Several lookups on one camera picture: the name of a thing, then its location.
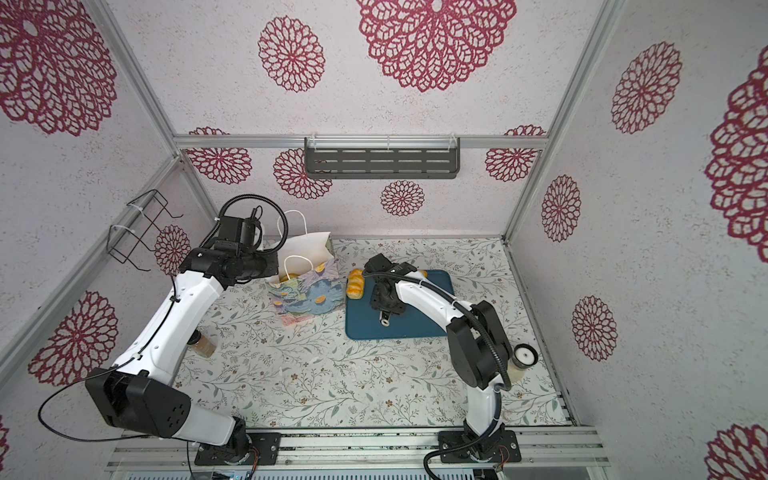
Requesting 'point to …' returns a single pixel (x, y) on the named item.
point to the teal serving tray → (363, 321)
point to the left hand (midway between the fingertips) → (274, 269)
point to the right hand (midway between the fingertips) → (380, 301)
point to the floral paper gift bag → (309, 279)
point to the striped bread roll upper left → (355, 284)
